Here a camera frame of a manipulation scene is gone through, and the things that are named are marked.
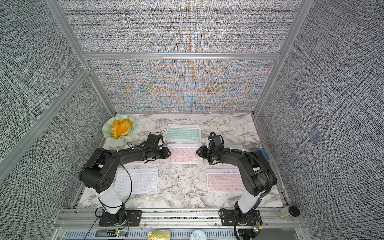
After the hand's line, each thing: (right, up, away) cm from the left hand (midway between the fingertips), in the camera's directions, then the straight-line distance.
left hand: (172, 153), depth 95 cm
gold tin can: (-2, -31, -29) cm, 43 cm away
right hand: (+16, +3, -1) cm, 17 cm away
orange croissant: (-35, +16, +5) cm, 39 cm away
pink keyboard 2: (-13, -5, -9) cm, 17 cm away
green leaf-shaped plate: (-46, +14, +8) cm, 49 cm away
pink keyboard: (+8, 0, 0) cm, 8 cm away
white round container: (+16, -30, -30) cm, 46 cm away
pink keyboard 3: (+31, -15, -10) cm, 36 cm away
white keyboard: (-15, -14, -10) cm, 23 cm away
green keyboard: (+7, +12, +11) cm, 18 cm away
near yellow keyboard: (+42, +3, +6) cm, 43 cm away
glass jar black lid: (+57, -22, -28) cm, 67 cm away
